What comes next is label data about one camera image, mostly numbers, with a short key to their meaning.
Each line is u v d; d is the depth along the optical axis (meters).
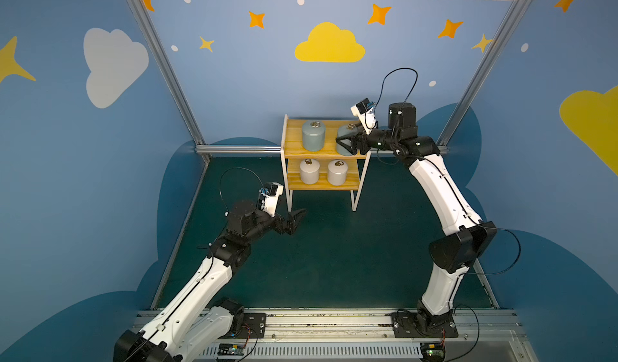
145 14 0.74
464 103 0.99
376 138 0.65
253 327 0.75
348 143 0.70
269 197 0.63
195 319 0.45
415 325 0.73
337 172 0.86
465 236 0.46
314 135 0.74
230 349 0.72
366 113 0.63
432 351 0.73
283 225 0.66
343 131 0.72
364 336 0.73
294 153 0.78
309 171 0.87
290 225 0.66
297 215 0.66
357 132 0.67
